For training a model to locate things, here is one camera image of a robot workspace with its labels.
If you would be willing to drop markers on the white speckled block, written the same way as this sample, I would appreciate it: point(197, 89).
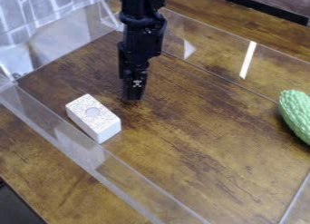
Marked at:
point(94, 118)

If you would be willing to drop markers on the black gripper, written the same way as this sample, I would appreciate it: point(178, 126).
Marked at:
point(145, 26)

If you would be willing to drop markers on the green bumpy toy gourd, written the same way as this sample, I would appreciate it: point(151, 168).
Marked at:
point(294, 109)

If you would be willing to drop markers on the clear acrylic enclosure wall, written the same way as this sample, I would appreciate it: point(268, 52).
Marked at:
point(205, 154)

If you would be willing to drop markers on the black baseboard strip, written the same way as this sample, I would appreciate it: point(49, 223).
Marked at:
point(268, 9)

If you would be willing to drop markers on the grey patterned cloth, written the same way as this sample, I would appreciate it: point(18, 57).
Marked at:
point(22, 16)

